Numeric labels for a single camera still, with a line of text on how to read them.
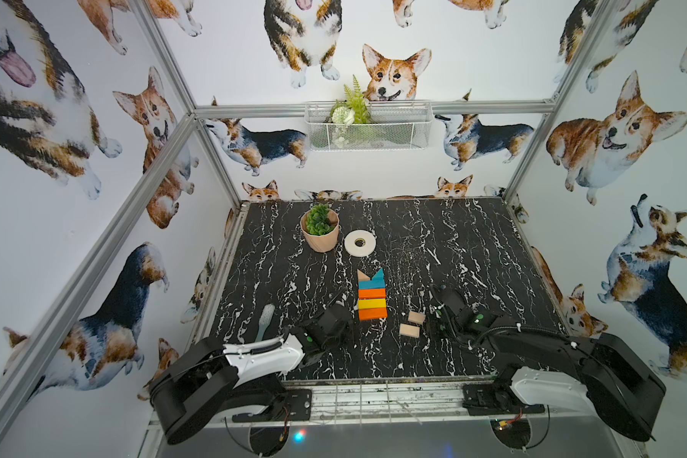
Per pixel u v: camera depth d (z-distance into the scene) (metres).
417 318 0.88
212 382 0.42
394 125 0.92
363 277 0.95
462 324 0.66
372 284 0.95
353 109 0.82
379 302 0.93
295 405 0.73
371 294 0.93
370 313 0.90
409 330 0.86
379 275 0.96
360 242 1.08
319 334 0.66
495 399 0.68
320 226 0.95
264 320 0.88
